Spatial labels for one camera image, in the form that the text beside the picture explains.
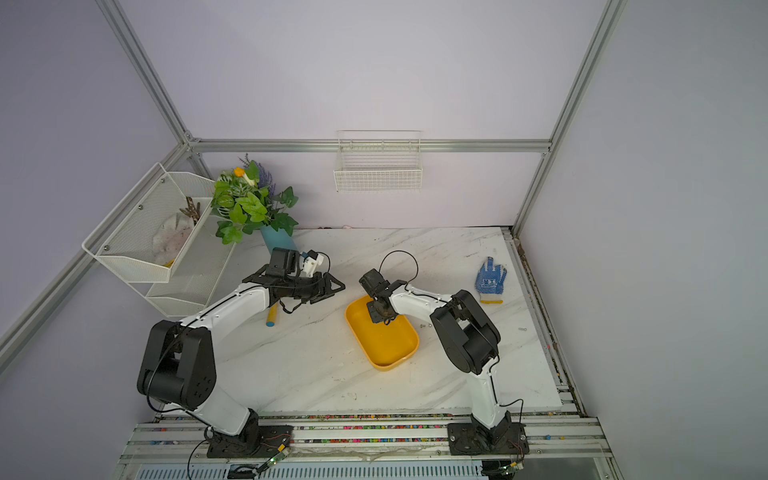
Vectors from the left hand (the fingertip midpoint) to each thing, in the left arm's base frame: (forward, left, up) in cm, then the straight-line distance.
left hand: (340, 289), depth 87 cm
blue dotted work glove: (+11, -50, -12) cm, 53 cm away
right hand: (0, -13, -14) cm, 19 cm away
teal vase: (+21, +24, -1) cm, 32 cm away
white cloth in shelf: (+5, +43, +17) cm, 47 cm away
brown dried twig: (+14, +40, +19) cm, 47 cm away
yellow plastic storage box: (-12, -12, -12) cm, 21 cm away
